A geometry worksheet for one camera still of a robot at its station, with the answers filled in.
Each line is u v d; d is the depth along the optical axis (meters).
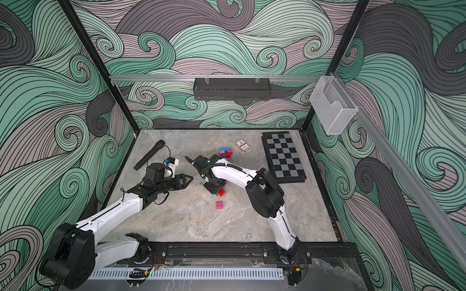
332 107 0.77
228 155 1.05
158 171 0.66
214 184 0.78
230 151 1.07
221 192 0.85
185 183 0.77
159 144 1.10
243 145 1.10
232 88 1.06
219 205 0.86
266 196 0.54
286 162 1.00
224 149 1.07
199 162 0.73
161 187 0.69
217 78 0.95
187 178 0.80
